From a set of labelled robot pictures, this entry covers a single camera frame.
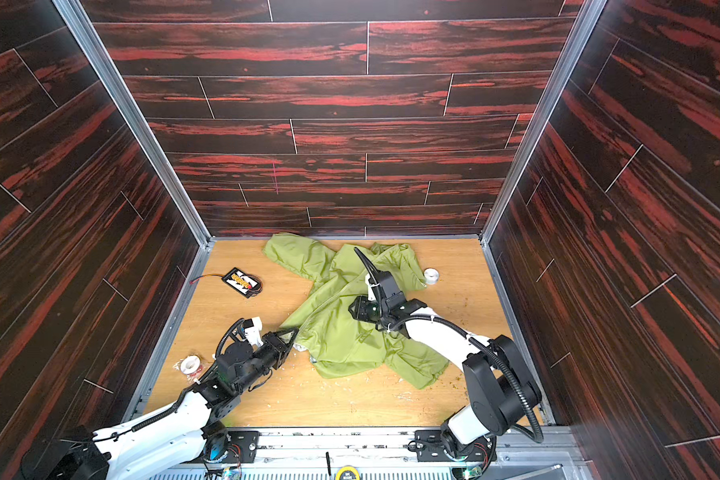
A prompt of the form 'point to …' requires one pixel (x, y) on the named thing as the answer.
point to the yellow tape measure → (348, 473)
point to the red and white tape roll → (191, 366)
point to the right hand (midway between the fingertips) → (358, 306)
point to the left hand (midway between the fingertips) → (302, 332)
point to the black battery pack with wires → (248, 285)
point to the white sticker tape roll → (431, 275)
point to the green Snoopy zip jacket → (326, 331)
